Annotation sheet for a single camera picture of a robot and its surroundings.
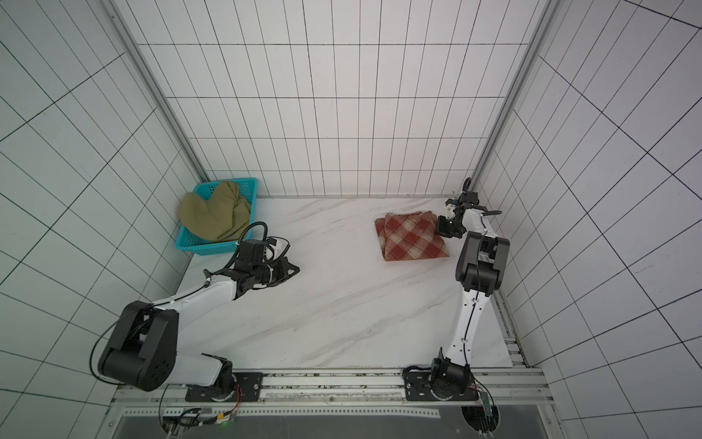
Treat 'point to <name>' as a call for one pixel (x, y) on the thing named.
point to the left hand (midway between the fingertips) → (297, 273)
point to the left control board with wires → (176, 423)
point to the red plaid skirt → (409, 236)
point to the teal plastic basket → (186, 240)
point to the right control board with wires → (482, 419)
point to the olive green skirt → (224, 215)
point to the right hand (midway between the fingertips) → (445, 228)
